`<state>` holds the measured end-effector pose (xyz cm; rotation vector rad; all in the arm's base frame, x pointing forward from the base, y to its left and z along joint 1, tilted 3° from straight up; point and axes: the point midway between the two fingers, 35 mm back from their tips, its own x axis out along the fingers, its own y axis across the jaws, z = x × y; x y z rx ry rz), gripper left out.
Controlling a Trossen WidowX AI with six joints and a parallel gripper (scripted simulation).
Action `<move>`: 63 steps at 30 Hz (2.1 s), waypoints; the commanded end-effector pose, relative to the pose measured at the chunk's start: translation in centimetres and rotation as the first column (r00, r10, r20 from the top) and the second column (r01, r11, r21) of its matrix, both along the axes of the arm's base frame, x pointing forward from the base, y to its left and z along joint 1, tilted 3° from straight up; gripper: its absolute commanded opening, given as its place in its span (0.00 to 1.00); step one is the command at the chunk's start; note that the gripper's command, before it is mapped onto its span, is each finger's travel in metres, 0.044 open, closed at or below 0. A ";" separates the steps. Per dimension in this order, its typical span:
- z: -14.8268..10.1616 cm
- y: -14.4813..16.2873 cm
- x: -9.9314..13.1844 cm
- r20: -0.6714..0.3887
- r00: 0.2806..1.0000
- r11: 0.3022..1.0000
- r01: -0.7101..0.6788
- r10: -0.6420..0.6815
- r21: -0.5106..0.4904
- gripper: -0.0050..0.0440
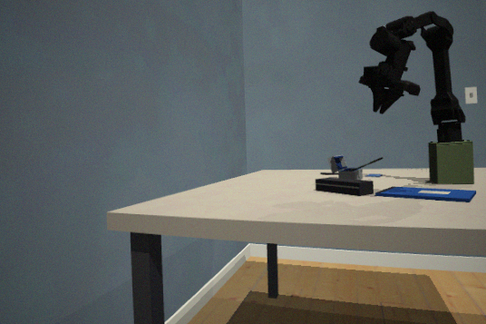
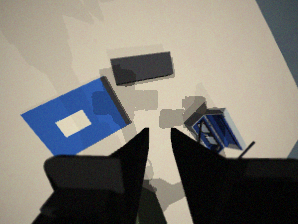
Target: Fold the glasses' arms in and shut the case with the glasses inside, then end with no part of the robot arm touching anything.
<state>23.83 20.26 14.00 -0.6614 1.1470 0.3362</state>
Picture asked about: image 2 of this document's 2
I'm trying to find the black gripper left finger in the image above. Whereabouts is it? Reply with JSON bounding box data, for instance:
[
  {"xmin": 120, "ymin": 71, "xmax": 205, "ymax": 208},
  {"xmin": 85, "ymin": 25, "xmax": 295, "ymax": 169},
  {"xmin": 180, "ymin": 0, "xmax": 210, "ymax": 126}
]
[{"xmin": 43, "ymin": 127, "xmax": 149, "ymax": 224}]

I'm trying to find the blue notebook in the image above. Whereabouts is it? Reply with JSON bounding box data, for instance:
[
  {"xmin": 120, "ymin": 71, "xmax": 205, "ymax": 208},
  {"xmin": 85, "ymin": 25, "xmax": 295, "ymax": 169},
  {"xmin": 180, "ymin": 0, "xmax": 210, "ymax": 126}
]
[{"xmin": 21, "ymin": 76, "xmax": 130, "ymax": 155}]

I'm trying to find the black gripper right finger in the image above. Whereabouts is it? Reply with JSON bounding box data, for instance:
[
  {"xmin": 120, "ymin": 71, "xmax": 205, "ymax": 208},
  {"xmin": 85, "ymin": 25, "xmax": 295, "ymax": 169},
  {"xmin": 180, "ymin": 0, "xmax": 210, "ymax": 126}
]
[{"xmin": 170, "ymin": 128, "xmax": 298, "ymax": 224}]

